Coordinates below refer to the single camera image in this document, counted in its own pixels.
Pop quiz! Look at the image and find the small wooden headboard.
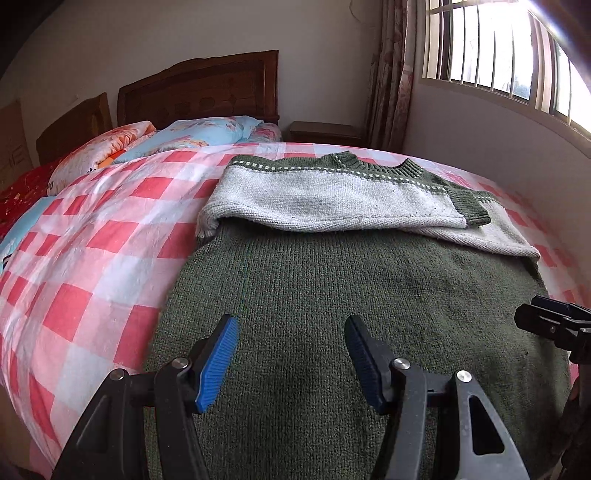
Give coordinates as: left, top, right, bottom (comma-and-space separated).
36, 92, 114, 166

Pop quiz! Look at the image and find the floral pink pillow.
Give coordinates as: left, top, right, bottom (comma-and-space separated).
48, 121, 158, 195

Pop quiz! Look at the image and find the light wooden wardrobe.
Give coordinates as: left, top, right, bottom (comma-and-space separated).
0, 99, 34, 192

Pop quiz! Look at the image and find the green knit sweater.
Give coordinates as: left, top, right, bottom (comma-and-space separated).
143, 151, 573, 480

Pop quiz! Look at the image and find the person's right forearm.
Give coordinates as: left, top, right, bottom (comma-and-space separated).
558, 364, 591, 480

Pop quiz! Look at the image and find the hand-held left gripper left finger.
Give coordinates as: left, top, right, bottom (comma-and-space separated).
50, 314, 241, 480

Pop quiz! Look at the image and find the light blue floral pillow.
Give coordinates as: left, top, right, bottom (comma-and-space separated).
111, 115, 264, 165

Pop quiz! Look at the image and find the window with metal grille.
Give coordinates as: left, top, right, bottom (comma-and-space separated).
418, 0, 591, 139

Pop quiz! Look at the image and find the large carved wooden headboard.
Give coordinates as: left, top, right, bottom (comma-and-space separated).
116, 50, 281, 131

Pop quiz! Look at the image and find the dark wooden nightstand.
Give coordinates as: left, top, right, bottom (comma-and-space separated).
288, 121, 365, 147

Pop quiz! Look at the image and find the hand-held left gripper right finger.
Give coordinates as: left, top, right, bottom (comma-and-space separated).
345, 314, 530, 480

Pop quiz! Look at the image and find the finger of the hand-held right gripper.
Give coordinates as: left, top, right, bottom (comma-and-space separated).
514, 302, 581, 352
530, 295, 591, 320

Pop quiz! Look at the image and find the floral curtain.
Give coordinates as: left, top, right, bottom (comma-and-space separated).
366, 0, 419, 153

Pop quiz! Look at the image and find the plain light blue pillow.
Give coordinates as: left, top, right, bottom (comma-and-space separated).
0, 233, 17, 274

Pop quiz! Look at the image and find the red patterned bedsheet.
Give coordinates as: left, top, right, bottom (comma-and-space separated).
0, 157, 64, 241

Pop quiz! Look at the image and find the pink checked quilt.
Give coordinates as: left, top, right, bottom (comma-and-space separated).
0, 141, 591, 478

